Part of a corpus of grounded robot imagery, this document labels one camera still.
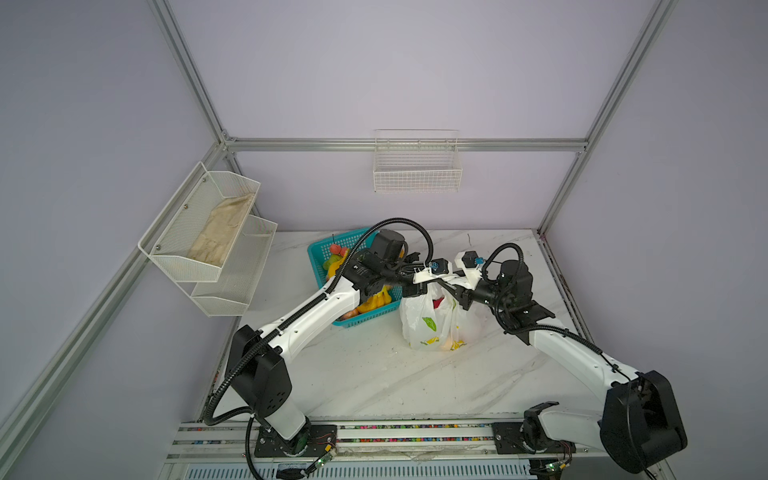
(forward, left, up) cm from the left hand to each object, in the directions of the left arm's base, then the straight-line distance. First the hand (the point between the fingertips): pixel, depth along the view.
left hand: (436, 274), depth 75 cm
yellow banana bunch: (+3, +15, -17) cm, 22 cm away
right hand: (+1, -1, -2) cm, 3 cm away
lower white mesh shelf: (-3, +54, -6) cm, 54 cm away
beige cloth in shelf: (+8, +57, +3) cm, 58 cm away
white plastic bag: (-9, 0, -8) cm, 12 cm away
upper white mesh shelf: (+10, +64, +4) cm, 65 cm away
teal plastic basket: (+24, +37, -19) cm, 48 cm away
